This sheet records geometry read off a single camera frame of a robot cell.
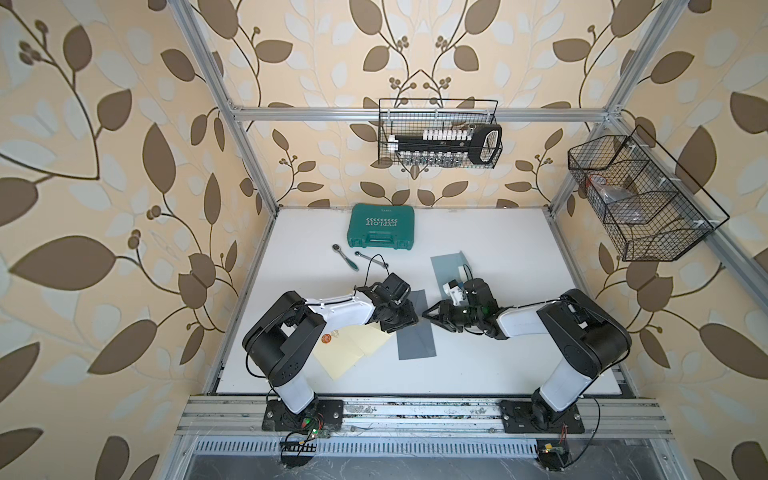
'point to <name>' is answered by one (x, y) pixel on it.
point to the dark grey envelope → (417, 340)
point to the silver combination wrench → (371, 259)
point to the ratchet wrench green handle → (336, 248)
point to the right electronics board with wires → (553, 454)
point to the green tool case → (379, 225)
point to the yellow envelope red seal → (337, 350)
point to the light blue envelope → (448, 268)
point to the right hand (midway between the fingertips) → (426, 317)
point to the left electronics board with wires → (299, 446)
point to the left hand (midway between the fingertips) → (413, 318)
